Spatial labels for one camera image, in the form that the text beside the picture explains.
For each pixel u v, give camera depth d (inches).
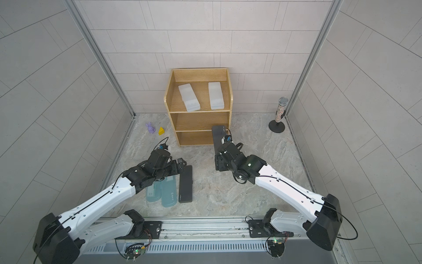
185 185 32.4
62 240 14.3
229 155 21.1
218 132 31.5
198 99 31.1
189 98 32.5
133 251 25.8
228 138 26.2
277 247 26.8
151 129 40.5
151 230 28.0
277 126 42.7
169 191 31.5
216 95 32.5
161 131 41.3
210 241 27.3
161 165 23.7
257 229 27.6
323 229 14.4
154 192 31.6
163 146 27.8
